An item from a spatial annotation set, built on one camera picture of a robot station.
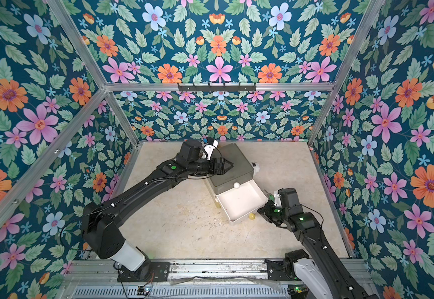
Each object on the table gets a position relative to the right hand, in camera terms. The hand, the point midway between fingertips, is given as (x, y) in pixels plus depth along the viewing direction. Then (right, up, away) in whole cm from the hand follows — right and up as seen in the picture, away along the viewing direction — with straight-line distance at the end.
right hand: (257, 209), depth 78 cm
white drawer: (-7, +1, +8) cm, 11 cm away
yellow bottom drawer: (-18, 0, +9) cm, 20 cm away
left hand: (-12, +19, -3) cm, 23 cm away
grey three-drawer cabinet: (-7, +16, +3) cm, 18 cm away
